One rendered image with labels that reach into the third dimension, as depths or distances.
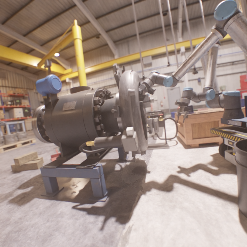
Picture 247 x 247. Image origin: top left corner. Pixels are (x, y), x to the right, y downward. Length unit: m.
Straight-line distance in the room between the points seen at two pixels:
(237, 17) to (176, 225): 1.21
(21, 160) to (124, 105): 1.75
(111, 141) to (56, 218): 0.62
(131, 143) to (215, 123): 1.47
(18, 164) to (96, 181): 1.42
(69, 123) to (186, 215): 1.03
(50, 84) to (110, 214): 1.09
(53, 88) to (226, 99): 1.63
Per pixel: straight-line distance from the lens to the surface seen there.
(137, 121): 0.81
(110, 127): 1.10
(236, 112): 1.49
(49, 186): 1.32
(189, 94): 1.29
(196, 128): 1.91
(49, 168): 1.22
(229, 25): 1.05
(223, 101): 1.52
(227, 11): 1.06
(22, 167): 2.25
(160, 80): 1.09
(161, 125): 2.02
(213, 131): 1.50
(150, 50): 12.29
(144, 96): 1.00
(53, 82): 1.25
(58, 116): 1.18
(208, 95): 1.27
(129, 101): 0.80
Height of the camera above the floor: 0.62
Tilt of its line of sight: 5 degrees down
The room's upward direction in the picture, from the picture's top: 8 degrees counter-clockwise
